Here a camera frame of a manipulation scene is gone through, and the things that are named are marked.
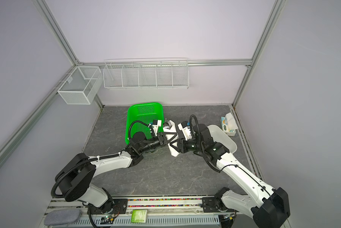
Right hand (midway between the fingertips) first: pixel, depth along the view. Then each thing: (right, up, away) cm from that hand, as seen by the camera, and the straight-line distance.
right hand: (172, 144), depth 72 cm
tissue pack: (+39, +9, +28) cm, 49 cm away
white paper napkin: (0, +8, +2) cm, 8 cm away
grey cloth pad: (-55, -35, -2) cm, 66 cm away
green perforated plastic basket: (-21, +18, +38) cm, 47 cm away
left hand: (+3, +4, -1) cm, 5 cm away
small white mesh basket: (-66, +37, +28) cm, 80 cm away
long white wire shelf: (-21, +48, +35) cm, 63 cm away
